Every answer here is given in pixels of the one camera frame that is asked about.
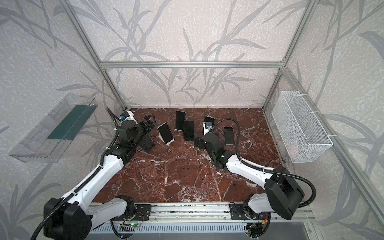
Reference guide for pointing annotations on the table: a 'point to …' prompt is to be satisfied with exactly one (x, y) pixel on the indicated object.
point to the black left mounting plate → (142, 212)
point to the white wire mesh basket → (303, 135)
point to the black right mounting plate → (237, 211)
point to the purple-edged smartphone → (180, 117)
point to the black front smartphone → (229, 135)
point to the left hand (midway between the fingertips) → (152, 114)
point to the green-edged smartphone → (209, 119)
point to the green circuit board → (134, 225)
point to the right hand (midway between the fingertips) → (203, 130)
